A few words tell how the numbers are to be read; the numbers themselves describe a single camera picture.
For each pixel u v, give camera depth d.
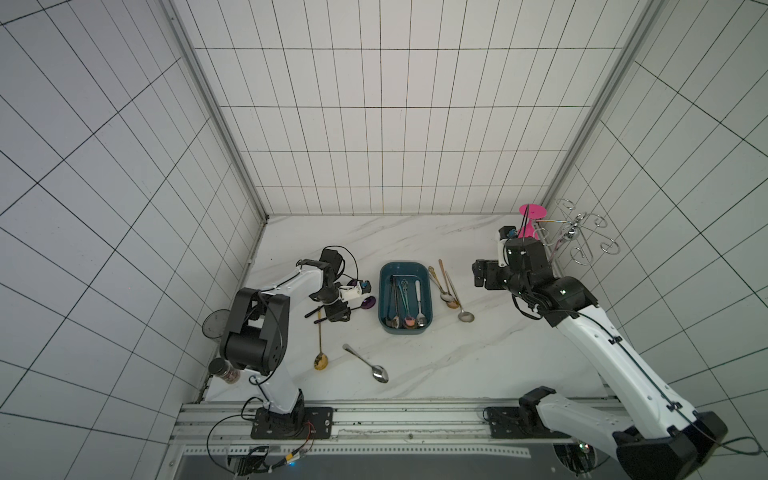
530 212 0.84
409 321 0.90
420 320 0.90
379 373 0.81
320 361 0.82
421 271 0.97
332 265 0.81
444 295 0.96
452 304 0.91
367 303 0.93
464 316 0.91
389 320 0.90
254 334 0.47
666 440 0.37
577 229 0.77
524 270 0.54
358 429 0.73
